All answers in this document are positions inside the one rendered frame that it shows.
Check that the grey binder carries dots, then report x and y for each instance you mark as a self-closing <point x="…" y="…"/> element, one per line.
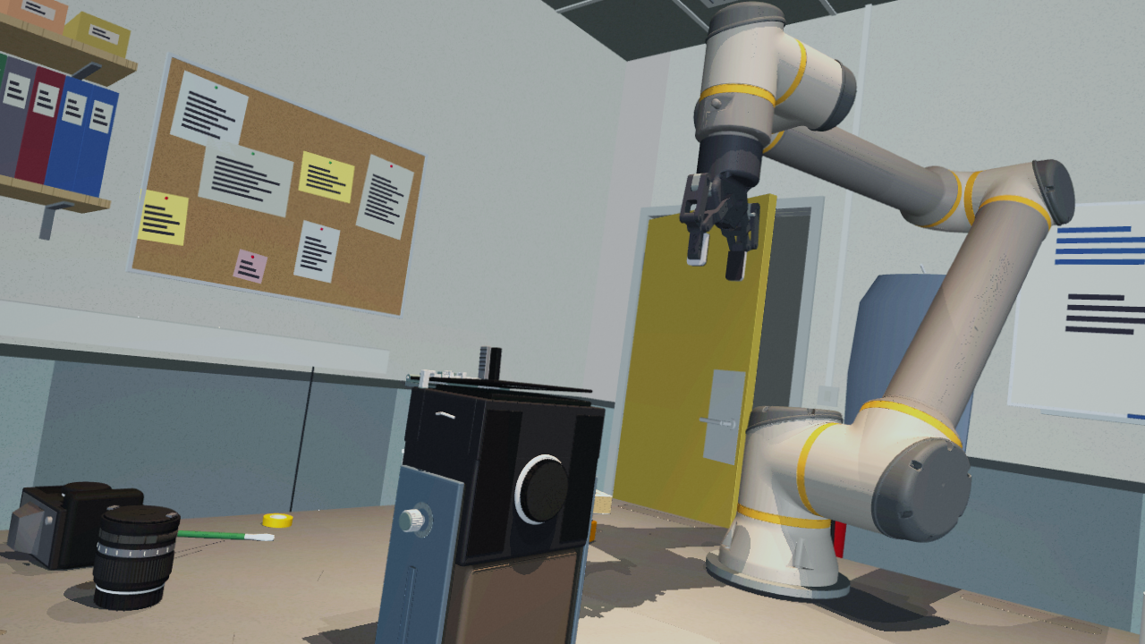
<point x="16" y="116"/>

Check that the black camera lens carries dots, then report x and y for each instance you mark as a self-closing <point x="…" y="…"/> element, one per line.
<point x="136" y="556"/>

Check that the yellow tape roll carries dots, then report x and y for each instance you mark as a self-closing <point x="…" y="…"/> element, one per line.
<point x="277" y="520"/>

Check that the thin black rod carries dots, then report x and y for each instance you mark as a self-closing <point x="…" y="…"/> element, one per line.
<point x="302" y="438"/>

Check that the cork notice board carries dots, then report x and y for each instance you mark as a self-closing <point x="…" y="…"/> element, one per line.
<point x="277" y="183"/>

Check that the blue binder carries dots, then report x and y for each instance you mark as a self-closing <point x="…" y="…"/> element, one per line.
<point x="67" y="134"/>
<point x="97" y="148"/>

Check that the red binder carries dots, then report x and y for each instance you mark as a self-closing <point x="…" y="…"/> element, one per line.
<point x="40" y="125"/>

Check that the white wall socket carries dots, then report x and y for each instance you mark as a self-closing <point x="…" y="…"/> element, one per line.
<point x="828" y="396"/>

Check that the small red object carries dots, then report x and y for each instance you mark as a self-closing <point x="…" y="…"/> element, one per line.
<point x="839" y="541"/>

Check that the small black camera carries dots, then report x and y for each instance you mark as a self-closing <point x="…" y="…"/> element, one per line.
<point x="63" y="528"/>

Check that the blue cabinet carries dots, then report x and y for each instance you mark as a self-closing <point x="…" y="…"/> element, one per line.
<point x="881" y="340"/>

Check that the orange cardboard box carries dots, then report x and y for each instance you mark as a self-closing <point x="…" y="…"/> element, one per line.
<point x="31" y="11"/>

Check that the yellow cardboard box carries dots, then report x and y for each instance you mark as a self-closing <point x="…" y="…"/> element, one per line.
<point x="98" y="34"/>

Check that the light grey card stand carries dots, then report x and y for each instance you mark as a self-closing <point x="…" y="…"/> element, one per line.
<point x="440" y="377"/>

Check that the silver door latch knob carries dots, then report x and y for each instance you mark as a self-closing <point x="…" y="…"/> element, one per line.
<point x="414" y="520"/>

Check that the black camera body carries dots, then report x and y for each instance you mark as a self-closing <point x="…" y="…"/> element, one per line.
<point x="501" y="483"/>

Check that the small tan box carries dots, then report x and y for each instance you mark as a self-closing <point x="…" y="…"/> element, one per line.
<point x="603" y="505"/>

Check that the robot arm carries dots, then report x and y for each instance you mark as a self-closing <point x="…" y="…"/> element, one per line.
<point x="957" y="322"/>

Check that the blue-grey card bay door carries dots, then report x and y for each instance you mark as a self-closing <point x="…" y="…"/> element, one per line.
<point x="420" y="572"/>

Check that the white wall poster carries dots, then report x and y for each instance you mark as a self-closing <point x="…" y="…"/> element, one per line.
<point x="1082" y="313"/>

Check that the black test card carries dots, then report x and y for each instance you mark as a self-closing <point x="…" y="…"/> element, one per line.
<point x="489" y="362"/>

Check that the wooden wall shelf unit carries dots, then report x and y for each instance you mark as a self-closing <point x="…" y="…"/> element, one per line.
<point x="63" y="63"/>

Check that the green cleaning swab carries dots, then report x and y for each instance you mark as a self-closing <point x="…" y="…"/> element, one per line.
<point x="224" y="536"/>

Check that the black white-ringed round dial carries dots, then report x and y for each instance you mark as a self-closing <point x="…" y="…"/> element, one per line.
<point x="542" y="490"/>

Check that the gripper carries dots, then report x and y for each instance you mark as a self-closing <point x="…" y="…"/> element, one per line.
<point x="729" y="161"/>

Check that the yellow room door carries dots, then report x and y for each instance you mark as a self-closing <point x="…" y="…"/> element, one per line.
<point x="680" y="376"/>

